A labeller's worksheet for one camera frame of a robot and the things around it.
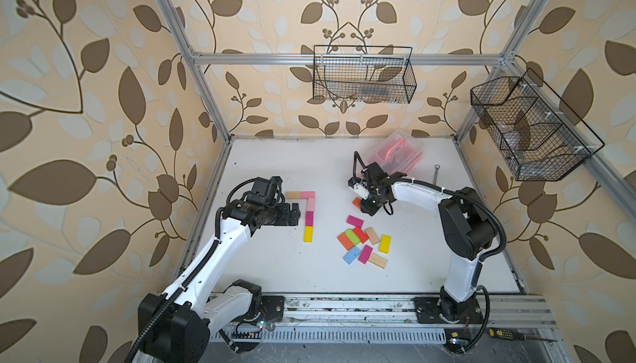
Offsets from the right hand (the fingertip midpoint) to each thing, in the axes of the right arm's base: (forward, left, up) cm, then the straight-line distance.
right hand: (366, 205), depth 96 cm
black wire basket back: (+40, 0, +33) cm, 52 cm away
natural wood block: (+8, +29, -3) cm, 31 cm away
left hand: (-9, +29, +13) cm, 33 cm away
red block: (-11, +4, -1) cm, 12 cm away
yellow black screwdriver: (-42, -36, -1) cm, 56 cm away
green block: (-12, +7, -1) cm, 14 cm away
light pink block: (+2, +22, -2) cm, 22 cm away
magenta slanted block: (-18, +3, -1) cm, 19 cm away
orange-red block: (-13, +9, -2) cm, 16 cm away
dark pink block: (-4, +22, 0) cm, 23 cm away
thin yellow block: (-10, +23, -2) cm, 25 cm away
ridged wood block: (-21, -1, 0) cm, 21 cm away
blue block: (-19, +8, -1) cm, 20 cm away
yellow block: (-15, -5, -2) cm, 16 cm away
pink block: (+6, +24, 0) cm, 25 cm away
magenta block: (-6, +5, -2) cm, 8 cm away
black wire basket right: (+3, -49, +32) cm, 59 cm away
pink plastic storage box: (+22, -16, +6) cm, 28 cm away
